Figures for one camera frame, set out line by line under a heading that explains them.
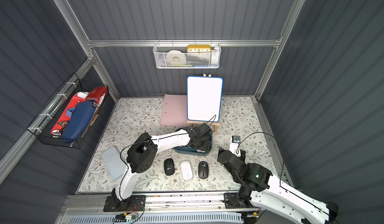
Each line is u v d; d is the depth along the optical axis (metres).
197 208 0.73
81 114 0.70
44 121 0.62
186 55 0.87
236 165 0.51
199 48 0.87
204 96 0.87
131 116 1.09
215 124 0.94
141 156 0.55
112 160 0.86
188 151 0.88
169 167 0.84
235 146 0.62
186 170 0.82
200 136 0.73
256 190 0.48
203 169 0.82
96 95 0.79
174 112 1.13
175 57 0.84
